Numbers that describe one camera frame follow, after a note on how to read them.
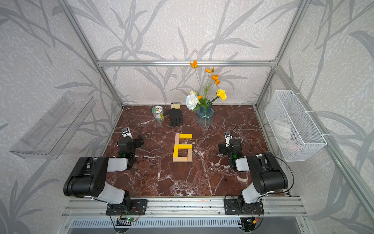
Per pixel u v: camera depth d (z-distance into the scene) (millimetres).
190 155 915
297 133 603
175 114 1127
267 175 456
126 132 799
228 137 824
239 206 662
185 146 966
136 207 729
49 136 668
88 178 455
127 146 711
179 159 896
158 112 1054
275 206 750
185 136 1027
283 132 752
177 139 997
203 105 862
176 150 937
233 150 722
